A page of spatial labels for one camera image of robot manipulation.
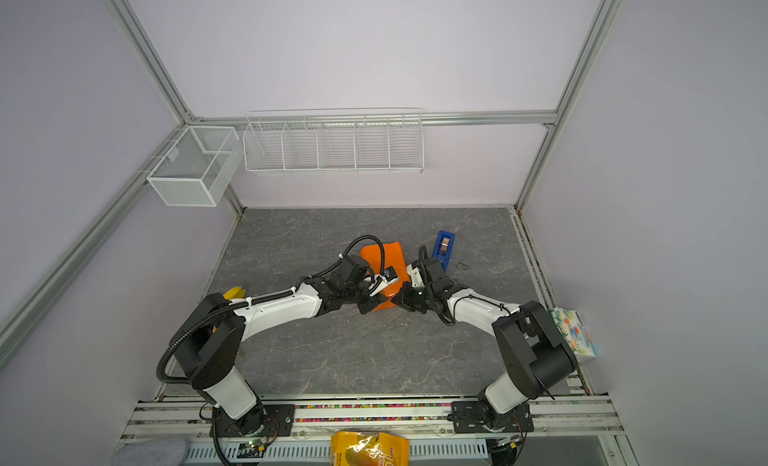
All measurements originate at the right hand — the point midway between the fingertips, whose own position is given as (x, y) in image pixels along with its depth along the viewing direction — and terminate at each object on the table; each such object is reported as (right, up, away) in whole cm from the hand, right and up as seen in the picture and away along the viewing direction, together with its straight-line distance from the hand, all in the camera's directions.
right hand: (391, 301), depth 88 cm
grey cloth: (-55, -30, -20) cm, 66 cm away
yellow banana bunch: (-48, +2, +3) cm, 48 cm away
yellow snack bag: (-5, -28, -23) cm, 36 cm away
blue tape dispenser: (+18, +16, +14) cm, 27 cm away
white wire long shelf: (-17, +52, +12) cm, 56 cm away
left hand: (-3, +2, 0) cm, 4 cm away
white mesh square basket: (-64, +43, +10) cm, 78 cm away
